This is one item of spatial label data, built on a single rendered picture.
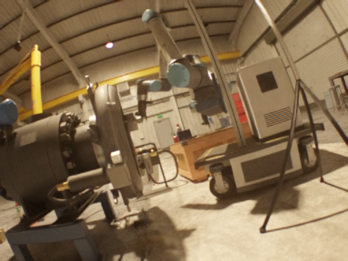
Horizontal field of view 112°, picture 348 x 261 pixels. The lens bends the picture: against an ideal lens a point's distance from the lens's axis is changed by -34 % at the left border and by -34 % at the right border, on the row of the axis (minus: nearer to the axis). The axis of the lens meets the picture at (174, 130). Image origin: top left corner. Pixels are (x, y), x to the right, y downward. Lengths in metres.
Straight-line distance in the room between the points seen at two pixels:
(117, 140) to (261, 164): 0.85
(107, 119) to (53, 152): 0.36
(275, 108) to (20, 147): 1.59
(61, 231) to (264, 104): 1.38
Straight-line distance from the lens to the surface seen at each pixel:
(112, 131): 0.82
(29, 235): 1.11
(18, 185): 1.21
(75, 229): 0.94
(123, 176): 0.76
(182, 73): 1.06
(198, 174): 1.94
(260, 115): 1.21
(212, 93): 1.21
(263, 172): 1.18
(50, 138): 1.05
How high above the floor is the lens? 0.50
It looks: 4 degrees up
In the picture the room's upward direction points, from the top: 16 degrees counter-clockwise
